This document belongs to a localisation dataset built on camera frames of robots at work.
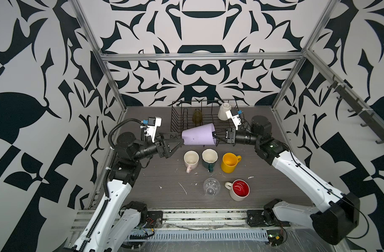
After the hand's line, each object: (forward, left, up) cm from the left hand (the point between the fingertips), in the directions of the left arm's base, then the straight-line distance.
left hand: (181, 135), depth 61 cm
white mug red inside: (-11, -28, -34) cm, 45 cm away
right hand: (+2, -13, -3) cm, 14 cm away
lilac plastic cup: (0, -8, 0) cm, 8 cm away
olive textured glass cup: (+35, -9, -29) cm, 46 cm away
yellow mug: (+4, -26, -34) cm, 43 cm away
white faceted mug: (+38, -27, -25) cm, 53 cm away
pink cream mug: (+6, -4, -32) cm, 33 cm away
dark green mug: (+5, -14, -29) cm, 33 cm away
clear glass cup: (-8, -14, -35) cm, 39 cm away
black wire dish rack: (+39, -1, -31) cm, 50 cm away
